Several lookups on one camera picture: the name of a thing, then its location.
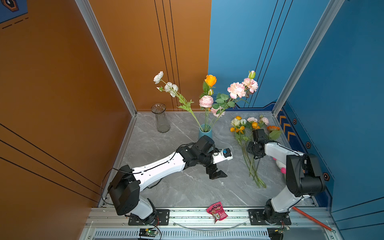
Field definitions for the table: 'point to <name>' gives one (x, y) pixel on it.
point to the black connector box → (275, 233)
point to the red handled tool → (312, 218)
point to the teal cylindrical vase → (205, 129)
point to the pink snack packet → (217, 208)
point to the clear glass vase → (162, 124)
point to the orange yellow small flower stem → (253, 166)
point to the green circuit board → (145, 232)
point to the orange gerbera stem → (275, 132)
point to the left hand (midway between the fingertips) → (224, 164)
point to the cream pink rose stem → (263, 121)
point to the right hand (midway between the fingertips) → (250, 149)
